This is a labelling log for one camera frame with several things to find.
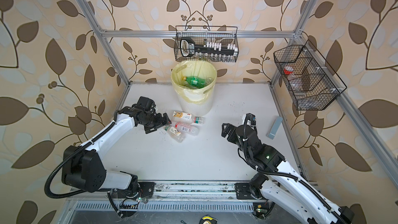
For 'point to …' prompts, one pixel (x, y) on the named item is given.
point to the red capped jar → (288, 70)
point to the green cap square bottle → (175, 134)
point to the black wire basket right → (313, 84)
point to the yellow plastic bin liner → (200, 69)
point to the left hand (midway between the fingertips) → (166, 123)
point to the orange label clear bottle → (184, 116)
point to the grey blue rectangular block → (274, 127)
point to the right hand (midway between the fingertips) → (229, 130)
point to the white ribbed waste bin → (199, 110)
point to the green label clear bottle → (208, 81)
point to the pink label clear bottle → (186, 128)
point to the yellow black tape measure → (208, 219)
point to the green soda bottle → (194, 82)
